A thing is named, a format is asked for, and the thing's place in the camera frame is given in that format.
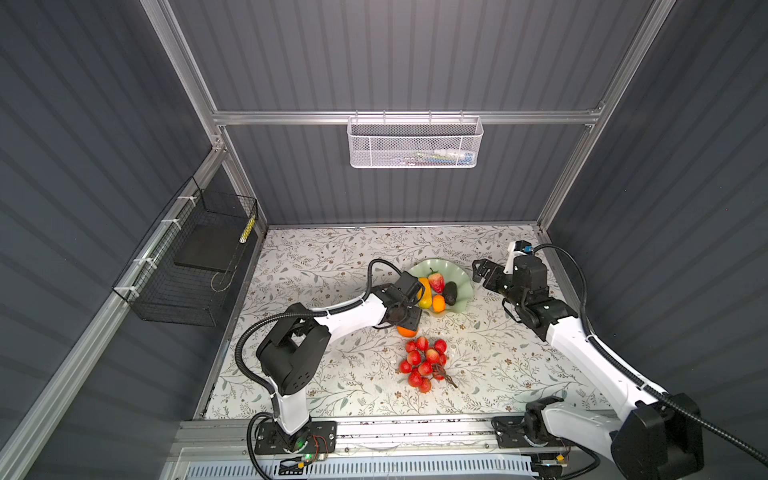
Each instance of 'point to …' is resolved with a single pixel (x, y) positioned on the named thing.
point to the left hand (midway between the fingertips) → (412, 318)
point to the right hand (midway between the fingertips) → (490, 268)
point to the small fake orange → (439, 303)
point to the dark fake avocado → (451, 293)
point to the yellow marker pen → (246, 232)
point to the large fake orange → (406, 332)
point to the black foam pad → (212, 246)
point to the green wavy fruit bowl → (451, 271)
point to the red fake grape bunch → (425, 363)
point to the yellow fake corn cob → (426, 300)
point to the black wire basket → (185, 270)
